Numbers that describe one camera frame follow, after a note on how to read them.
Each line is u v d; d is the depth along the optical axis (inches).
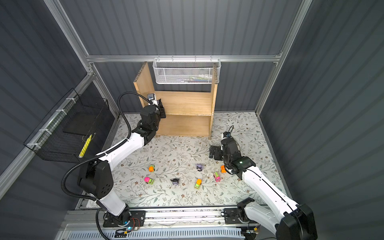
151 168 34.9
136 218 28.5
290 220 15.2
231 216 28.5
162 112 29.8
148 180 33.0
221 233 27.8
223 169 34.7
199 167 34.1
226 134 28.2
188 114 32.5
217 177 33.3
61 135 27.9
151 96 27.4
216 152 28.4
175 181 32.3
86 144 27.3
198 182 32.7
